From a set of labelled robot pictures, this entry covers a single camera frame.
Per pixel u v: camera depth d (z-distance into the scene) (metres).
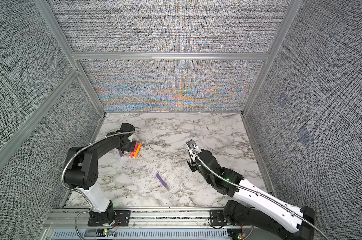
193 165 0.58
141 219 0.75
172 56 0.89
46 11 0.70
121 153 0.97
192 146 0.55
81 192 0.52
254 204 0.45
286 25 0.74
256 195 0.46
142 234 0.70
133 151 0.87
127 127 0.79
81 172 0.48
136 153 0.97
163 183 0.84
